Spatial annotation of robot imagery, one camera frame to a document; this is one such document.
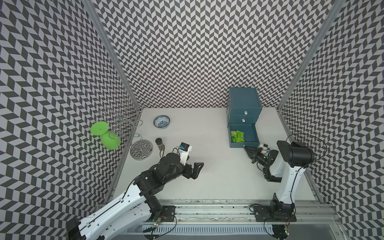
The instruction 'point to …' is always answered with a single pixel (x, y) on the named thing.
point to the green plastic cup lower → (110, 140)
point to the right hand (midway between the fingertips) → (243, 148)
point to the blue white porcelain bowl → (161, 121)
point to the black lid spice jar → (159, 142)
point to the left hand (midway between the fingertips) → (194, 162)
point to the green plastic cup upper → (99, 128)
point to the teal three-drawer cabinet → (243, 107)
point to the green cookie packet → (237, 136)
